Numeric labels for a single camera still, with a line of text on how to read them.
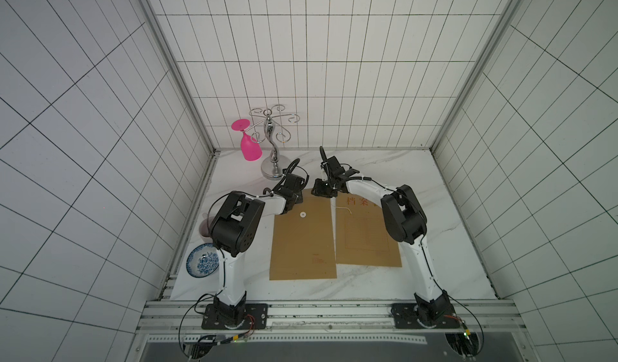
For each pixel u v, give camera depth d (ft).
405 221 1.92
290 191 2.67
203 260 2.73
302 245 2.90
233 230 1.73
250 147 3.18
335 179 2.66
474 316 2.24
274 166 3.62
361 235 2.95
